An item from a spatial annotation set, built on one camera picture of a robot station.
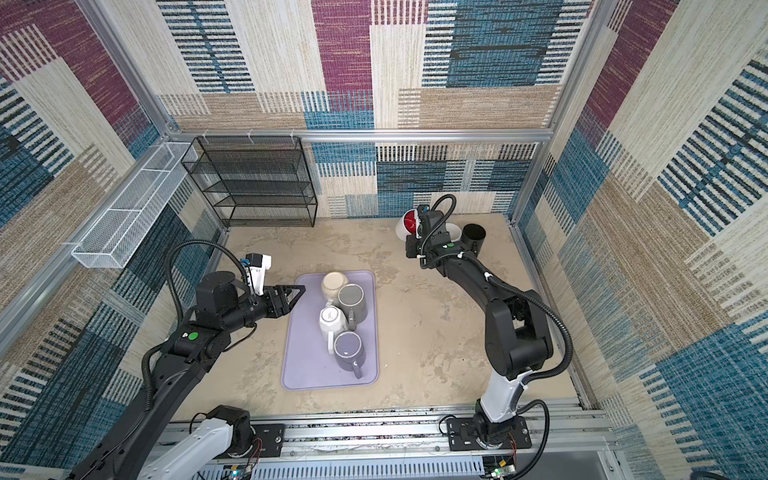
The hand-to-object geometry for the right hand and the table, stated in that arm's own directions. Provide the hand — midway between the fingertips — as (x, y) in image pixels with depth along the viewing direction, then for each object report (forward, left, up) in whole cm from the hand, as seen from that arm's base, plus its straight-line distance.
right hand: (414, 243), depth 92 cm
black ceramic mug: (+8, -21, -7) cm, 23 cm away
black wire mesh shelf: (+30, +55, +2) cm, 63 cm away
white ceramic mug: (+6, +1, +2) cm, 7 cm away
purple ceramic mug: (-30, +19, -9) cm, 37 cm away
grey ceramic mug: (-17, +19, -5) cm, 26 cm away
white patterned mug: (-22, +24, -5) cm, 33 cm away
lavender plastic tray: (-30, +32, -14) cm, 46 cm away
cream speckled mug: (-9, +26, -7) cm, 28 cm away
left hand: (-20, +30, +9) cm, 37 cm away
